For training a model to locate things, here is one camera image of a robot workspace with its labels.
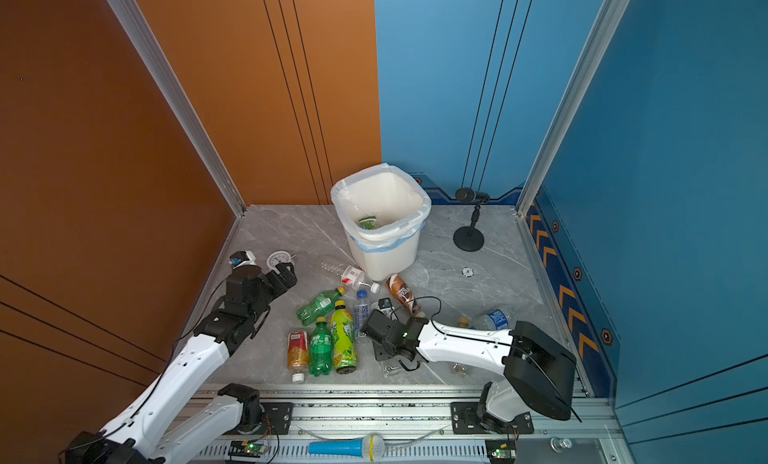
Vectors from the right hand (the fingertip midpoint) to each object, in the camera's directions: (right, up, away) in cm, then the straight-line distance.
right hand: (380, 347), depth 82 cm
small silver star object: (+29, +19, +20) cm, 40 cm away
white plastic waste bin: (0, +39, +20) cm, 44 cm away
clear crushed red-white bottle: (-10, +18, +12) cm, 24 cm away
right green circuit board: (+30, -21, -11) cm, 38 cm away
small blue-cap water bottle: (-6, +9, +5) cm, 11 cm away
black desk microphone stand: (+32, +30, +27) cm, 51 cm away
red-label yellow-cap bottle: (+24, +6, +5) cm, 26 cm away
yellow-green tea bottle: (-10, +3, -1) cm, 10 cm away
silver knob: (+42, -18, -13) cm, 48 cm away
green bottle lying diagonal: (-18, +10, +5) cm, 21 cm away
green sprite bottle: (-16, 0, -1) cm, 16 cm away
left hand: (-27, +22, 0) cm, 35 cm away
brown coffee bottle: (+6, +14, +9) cm, 18 cm away
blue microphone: (-1, -16, -16) cm, 23 cm away
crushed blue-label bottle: (+33, +7, +3) cm, 34 cm away
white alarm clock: (-36, +23, +20) cm, 47 cm away
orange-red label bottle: (-22, -1, -3) cm, 22 cm away
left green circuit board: (-31, -20, -11) cm, 39 cm away
